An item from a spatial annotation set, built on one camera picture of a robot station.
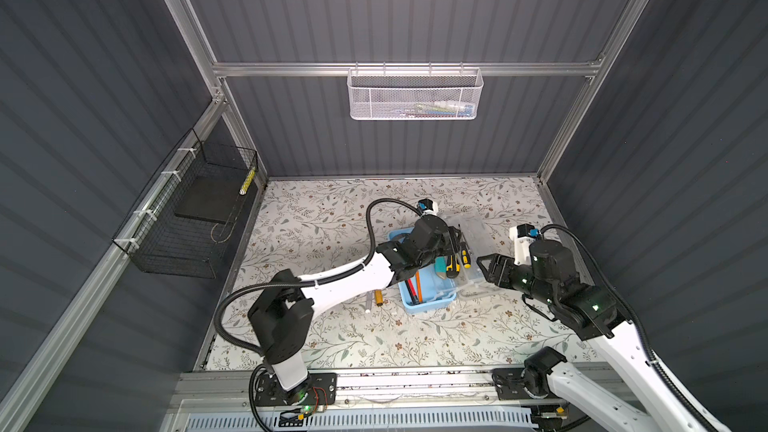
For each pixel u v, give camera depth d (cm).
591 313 47
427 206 71
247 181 81
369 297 89
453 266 85
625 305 48
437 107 92
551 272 51
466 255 84
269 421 70
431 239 60
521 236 64
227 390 76
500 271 61
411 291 90
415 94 124
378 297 88
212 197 79
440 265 87
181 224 72
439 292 82
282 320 44
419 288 91
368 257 55
